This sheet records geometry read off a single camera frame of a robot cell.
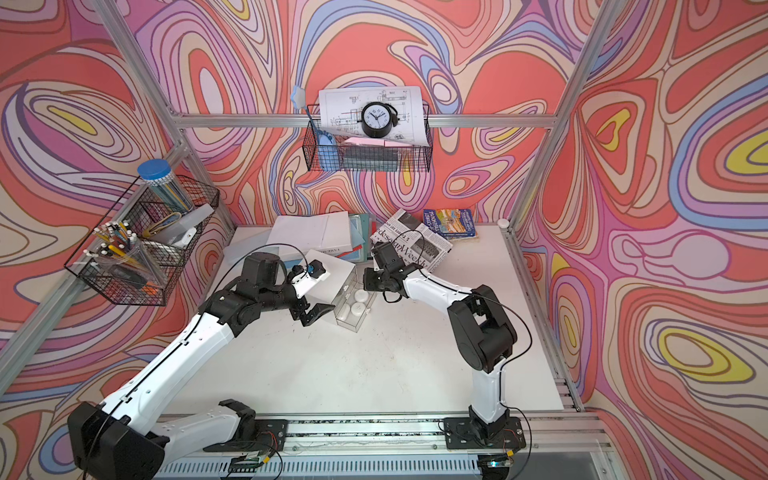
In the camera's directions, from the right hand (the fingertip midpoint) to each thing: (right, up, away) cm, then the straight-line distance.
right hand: (367, 287), depth 94 cm
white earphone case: (-2, -3, +3) cm, 5 cm away
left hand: (-10, +1, -18) cm, 20 cm away
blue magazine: (+32, +23, +21) cm, 44 cm away
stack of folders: (-3, +21, +21) cm, 30 cm away
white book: (-17, +19, +14) cm, 29 cm away
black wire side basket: (-57, +22, -15) cm, 63 cm away
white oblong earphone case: (-7, -8, -1) cm, 11 cm away
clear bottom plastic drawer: (-5, -5, +3) cm, 8 cm away
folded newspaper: (+18, +14, +11) cm, 25 cm away
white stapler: (-44, +17, -21) cm, 51 cm away
